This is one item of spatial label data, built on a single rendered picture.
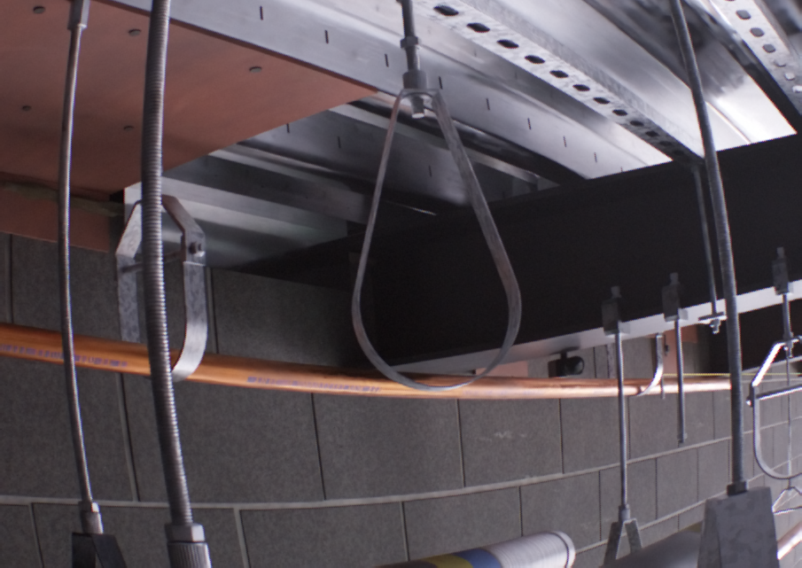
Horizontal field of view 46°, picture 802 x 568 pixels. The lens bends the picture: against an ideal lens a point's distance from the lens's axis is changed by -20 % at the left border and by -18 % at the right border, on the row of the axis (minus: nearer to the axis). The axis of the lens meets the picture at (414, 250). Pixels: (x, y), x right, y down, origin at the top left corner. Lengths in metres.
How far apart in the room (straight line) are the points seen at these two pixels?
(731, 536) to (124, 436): 0.93
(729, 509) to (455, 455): 1.40
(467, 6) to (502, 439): 1.33
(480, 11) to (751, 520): 0.51
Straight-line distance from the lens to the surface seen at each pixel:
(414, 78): 0.81
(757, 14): 0.95
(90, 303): 1.34
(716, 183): 0.64
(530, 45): 0.98
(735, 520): 0.59
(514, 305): 0.79
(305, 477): 1.61
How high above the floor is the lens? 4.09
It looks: 12 degrees up
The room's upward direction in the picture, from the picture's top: 5 degrees counter-clockwise
